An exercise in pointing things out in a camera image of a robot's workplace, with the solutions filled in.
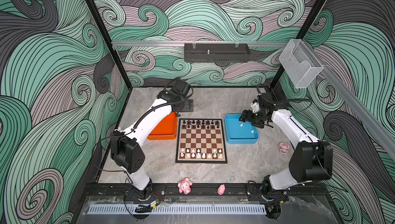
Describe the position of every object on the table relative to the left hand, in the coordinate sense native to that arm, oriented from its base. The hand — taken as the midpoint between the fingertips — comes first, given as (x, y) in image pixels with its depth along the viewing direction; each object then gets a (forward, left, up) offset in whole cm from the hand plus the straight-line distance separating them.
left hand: (184, 105), depth 83 cm
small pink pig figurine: (-37, -20, -19) cm, 46 cm away
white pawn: (-5, -43, -18) cm, 47 cm away
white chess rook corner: (-21, -21, -17) cm, 34 cm away
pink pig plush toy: (-36, -2, -17) cm, 40 cm away
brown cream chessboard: (-12, -10, -19) cm, 25 cm away
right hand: (-4, -36, -8) cm, 37 cm away
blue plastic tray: (-4, -35, -21) cm, 42 cm away
